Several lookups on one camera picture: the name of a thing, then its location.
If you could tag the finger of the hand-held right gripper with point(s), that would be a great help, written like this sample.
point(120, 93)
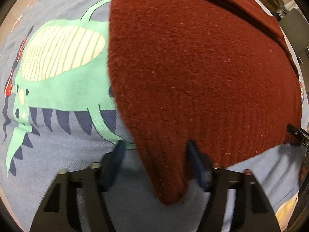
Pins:
point(299, 135)

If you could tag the dark red knit sweater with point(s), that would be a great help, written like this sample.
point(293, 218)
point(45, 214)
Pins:
point(193, 77)

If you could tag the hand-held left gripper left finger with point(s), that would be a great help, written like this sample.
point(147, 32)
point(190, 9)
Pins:
point(118, 157)

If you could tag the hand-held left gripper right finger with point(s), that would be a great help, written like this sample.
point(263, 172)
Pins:
point(195, 162)

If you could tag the blue printed bedsheet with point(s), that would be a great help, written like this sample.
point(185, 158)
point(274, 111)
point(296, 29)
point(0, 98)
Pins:
point(60, 89)

